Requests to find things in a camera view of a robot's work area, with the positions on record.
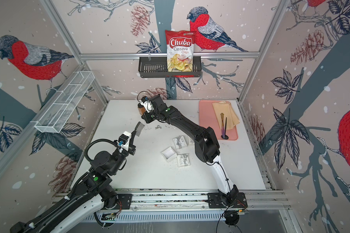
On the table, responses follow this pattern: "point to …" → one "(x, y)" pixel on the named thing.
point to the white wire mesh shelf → (56, 115)
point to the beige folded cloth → (226, 108)
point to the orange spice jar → (141, 108)
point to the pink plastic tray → (208, 118)
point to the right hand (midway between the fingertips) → (141, 116)
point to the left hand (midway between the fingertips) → (135, 129)
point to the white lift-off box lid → (190, 141)
